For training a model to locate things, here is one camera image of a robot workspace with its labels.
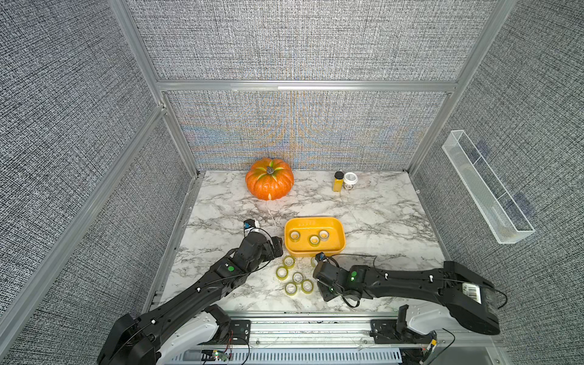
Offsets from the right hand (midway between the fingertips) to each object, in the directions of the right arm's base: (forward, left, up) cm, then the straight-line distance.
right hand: (321, 282), depth 83 cm
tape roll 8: (-1, +5, -2) cm, 5 cm away
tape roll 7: (-2, +11, -1) cm, 11 cm away
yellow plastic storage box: (+19, +4, -1) cm, 20 cm away
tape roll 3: (+20, -3, -1) cm, 20 cm away
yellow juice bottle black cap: (+44, -12, +4) cm, 46 cm away
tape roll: (+19, +9, -1) cm, 21 cm away
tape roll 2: (+17, +1, -1) cm, 18 cm away
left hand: (+11, +16, +11) cm, 22 cm away
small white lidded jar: (+46, -17, +4) cm, 49 cm away
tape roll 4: (+9, +12, -2) cm, 15 cm away
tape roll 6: (+3, +8, -2) cm, 9 cm away
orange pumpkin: (+42, +20, +10) cm, 47 cm away
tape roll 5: (+4, +14, -1) cm, 15 cm away
